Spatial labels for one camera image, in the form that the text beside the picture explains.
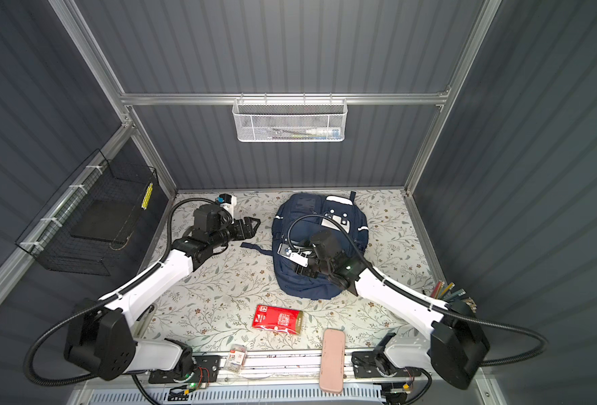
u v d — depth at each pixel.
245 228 0.74
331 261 0.60
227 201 0.74
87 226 0.71
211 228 0.65
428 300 0.45
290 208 1.04
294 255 0.66
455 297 0.72
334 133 0.91
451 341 0.40
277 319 0.82
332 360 0.73
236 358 0.74
